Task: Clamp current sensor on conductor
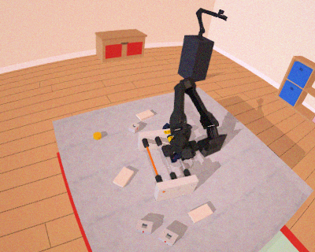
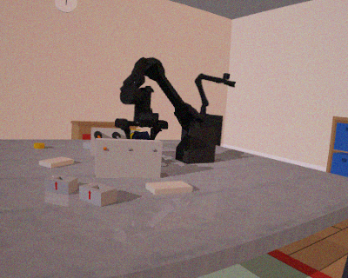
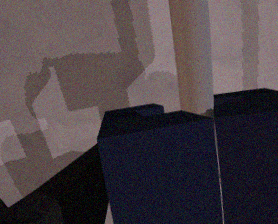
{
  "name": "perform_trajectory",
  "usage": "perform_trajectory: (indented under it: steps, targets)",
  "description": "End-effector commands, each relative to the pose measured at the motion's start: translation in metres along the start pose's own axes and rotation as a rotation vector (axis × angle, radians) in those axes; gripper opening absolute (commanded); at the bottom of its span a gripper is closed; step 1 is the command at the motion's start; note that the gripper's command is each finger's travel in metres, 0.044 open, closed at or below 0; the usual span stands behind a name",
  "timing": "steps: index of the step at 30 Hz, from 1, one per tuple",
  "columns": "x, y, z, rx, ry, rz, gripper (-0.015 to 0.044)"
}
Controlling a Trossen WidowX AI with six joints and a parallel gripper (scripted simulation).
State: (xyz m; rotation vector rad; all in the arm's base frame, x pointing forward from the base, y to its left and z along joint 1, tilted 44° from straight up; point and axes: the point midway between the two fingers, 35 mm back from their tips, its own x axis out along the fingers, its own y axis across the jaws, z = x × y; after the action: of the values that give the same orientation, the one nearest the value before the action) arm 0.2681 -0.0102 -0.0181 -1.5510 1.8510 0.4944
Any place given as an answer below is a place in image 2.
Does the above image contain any tan flat block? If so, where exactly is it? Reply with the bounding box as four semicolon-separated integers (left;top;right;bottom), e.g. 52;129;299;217
39;157;74;169
145;181;193;195

